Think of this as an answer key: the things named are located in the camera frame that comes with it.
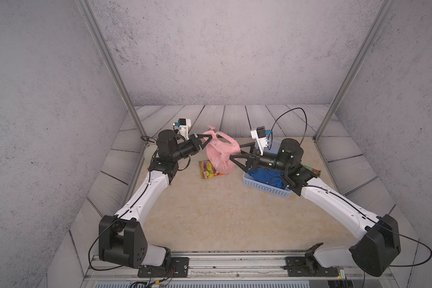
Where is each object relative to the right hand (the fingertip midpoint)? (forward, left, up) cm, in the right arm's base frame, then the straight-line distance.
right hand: (234, 154), depth 65 cm
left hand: (+10, +8, -1) cm, 12 cm away
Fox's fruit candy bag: (+17, +14, -34) cm, 40 cm away
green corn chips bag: (+17, -47, -36) cm, 61 cm away
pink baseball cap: (+4, +6, -2) cm, 7 cm away
